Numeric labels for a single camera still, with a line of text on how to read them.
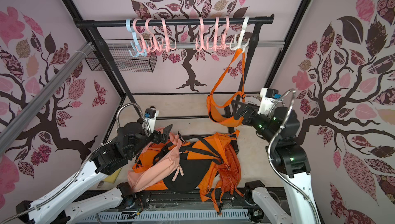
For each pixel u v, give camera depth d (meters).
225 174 0.77
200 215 0.70
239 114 0.49
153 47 0.56
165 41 0.85
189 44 0.93
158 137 0.58
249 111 0.48
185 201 0.74
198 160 0.82
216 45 0.57
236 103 0.81
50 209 0.38
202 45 0.56
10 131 0.50
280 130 0.38
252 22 0.51
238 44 0.58
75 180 0.42
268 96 0.48
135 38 0.53
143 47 0.55
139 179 0.70
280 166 0.38
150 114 0.54
